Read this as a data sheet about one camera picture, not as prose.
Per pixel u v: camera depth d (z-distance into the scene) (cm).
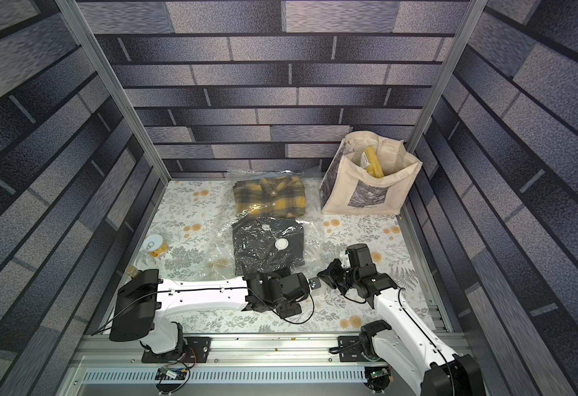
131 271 75
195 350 74
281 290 57
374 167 95
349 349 73
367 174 85
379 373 73
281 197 106
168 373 71
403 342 49
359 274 63
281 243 95
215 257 95
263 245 94
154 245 92
